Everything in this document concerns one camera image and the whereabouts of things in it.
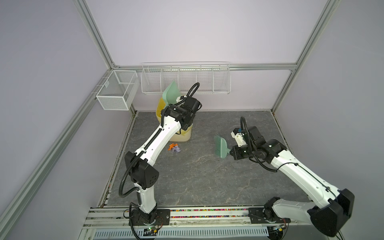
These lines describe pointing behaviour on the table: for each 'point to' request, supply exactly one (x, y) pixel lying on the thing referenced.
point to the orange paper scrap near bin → (171, 146)
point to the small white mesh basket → (119, 91)
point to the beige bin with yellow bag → (182, 135)
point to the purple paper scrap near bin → (176, 149)
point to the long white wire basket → (212, 77)
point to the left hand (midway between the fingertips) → (162, 112)
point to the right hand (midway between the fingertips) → (231, 153)
